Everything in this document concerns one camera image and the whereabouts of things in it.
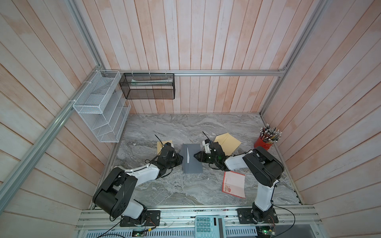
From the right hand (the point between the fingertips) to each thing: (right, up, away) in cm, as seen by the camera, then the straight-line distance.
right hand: (194, 155), depth 96 cm
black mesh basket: (-33, +48, +8) cm, 59 cm away
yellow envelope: (+25, +7, +9) cm, 27 cm away
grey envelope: (-3, -5, -2) cm, 6 cm away
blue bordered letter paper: (-4, 0, +1) cm, 5 cm away
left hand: (-8, -2, -5) cm, 10 cm away
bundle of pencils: (+44, +14, -10) cm, 47 cm away
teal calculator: (+6, -30, -26) cm, 40 cm away
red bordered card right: (+23, -15, -10) cm, 29 cm away
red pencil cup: (+41, +9, -3) cm, 43 cm away
